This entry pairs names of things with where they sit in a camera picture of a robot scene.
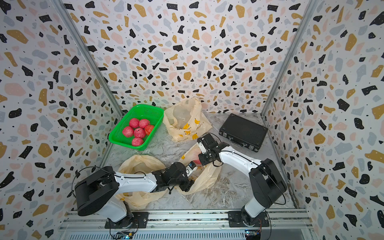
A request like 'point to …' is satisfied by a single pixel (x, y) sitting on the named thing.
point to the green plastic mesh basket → (154, 115)
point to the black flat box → (244, 132)
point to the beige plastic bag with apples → (135, 164)
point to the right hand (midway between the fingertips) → (203, 158)
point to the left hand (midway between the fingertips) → (195, 179)
